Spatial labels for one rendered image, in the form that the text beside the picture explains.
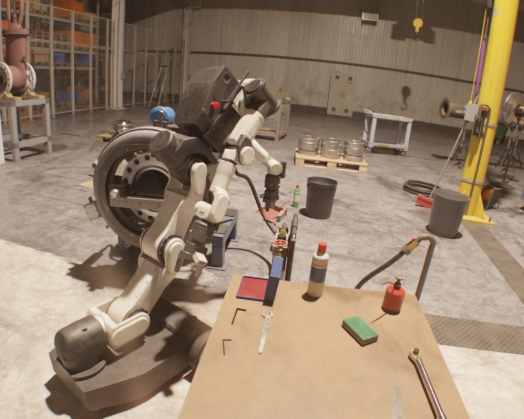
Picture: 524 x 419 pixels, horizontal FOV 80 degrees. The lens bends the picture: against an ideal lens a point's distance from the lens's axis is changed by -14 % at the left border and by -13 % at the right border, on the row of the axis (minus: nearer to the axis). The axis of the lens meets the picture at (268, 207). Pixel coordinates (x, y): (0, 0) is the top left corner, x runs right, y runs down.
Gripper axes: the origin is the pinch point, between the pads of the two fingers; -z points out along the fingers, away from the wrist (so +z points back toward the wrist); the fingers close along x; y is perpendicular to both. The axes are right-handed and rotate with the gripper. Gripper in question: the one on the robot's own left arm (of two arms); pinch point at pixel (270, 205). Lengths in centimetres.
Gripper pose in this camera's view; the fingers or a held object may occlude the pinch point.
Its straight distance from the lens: 208.5
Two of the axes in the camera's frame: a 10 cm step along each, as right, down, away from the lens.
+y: -8.2, -2.6, 5.1
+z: 0.9, -9.4, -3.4
